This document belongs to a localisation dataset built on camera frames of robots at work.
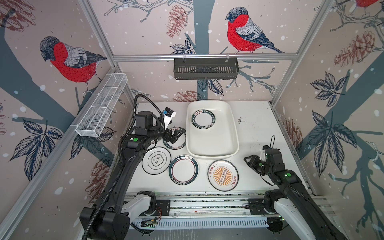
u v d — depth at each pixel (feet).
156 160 2.95
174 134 2.12
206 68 3.42
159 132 2.01
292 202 1.74
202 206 2.49
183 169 2.83
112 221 1.17
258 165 2.30
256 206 2.39
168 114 2.01
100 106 2.55
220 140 3.23
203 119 3.59
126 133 1.78
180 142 3.23
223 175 2.74
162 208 2.40
